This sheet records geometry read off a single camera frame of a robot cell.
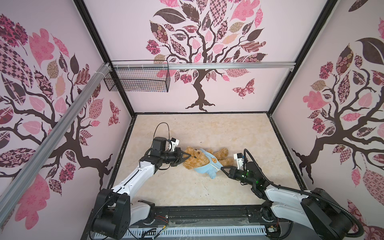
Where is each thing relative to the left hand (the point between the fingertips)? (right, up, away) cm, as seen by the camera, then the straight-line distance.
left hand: (190, 158), depth 78 cm
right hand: (+18, -6, +4) cm, 19 cm away
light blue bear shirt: (+12, -6, +1) cm, 13 cm away
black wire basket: (-44, +56, +43) cm, 83 cm away
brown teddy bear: (+4, 0, -1) cm, 5 cm away
